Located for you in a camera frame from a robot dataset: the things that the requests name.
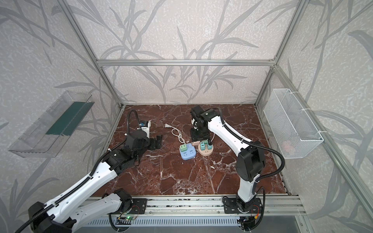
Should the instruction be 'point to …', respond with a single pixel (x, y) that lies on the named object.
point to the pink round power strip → (207, 152)
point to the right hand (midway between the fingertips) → (195, 135)
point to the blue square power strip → (190, 153)
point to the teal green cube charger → (202, 145)
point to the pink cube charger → (195, 143)
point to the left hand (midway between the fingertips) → (157, 131)
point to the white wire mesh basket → (295, 133)
